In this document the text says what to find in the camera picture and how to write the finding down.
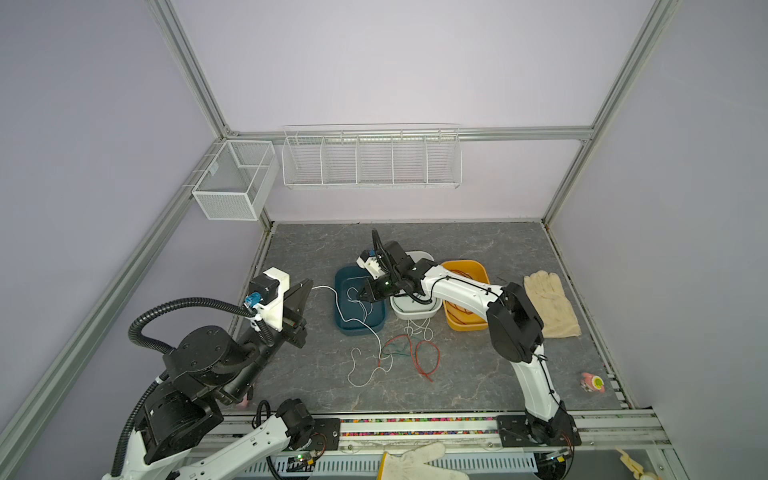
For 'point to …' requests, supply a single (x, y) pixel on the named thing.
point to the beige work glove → (554, 309)
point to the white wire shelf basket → (372, 156)
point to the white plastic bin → (406, 306)
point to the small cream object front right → (635, 468)
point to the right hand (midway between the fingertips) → (357, 298)
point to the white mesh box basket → (238, 180)
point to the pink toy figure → (592, 383)
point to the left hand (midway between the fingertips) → (309, 287)
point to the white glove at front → (413, 464)
